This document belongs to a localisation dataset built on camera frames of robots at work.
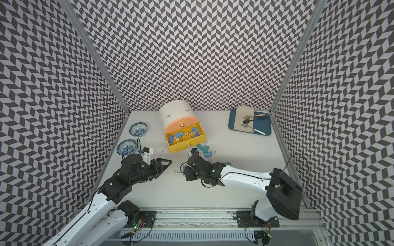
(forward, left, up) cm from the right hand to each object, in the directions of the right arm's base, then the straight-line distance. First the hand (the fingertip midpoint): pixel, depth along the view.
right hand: (189, 174), depth 79 cm
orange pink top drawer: (+23, +5, +13) cm, 28 cm away
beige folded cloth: (+44, -37, -7) cm, 57 cm away
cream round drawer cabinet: (+35, +11, +13) cm, 39 cm away
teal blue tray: (+38, -51, -8) cm, 64 cm away
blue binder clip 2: (+26, -3, +2) cm, 27 cm away
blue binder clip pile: (+21, +12, +2) cm, 24 cm away
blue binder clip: (+23, +7, +3) cm, 24 cm away
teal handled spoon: (+43, -40, -7) cm, 59 cm away
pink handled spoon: (+46, -40, -7) cm, 62 cm away
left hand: (+1, +9, +9) cm, 12 cm away
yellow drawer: (+13, 0, +13) cm, 18 cm away
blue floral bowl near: (+20, +41, -5) cm, 46 cm away
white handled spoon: (+40, -38, -9) cm, 56 cm away
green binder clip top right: (+19, -9, -7) cm, 23 cm away
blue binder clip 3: (+17, -10, -11) cm, 23 cm away
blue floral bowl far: (+34, +38, -5) cm, 52 cm away
